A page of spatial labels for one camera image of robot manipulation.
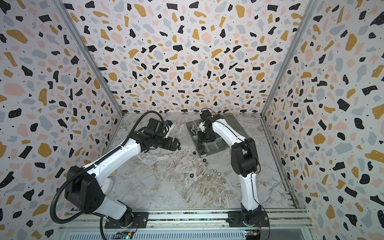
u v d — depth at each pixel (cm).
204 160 95
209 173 90
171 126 77
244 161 55
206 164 93
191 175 90
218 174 90
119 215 61
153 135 64
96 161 46
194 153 98
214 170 90
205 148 98
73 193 44
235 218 75
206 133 81
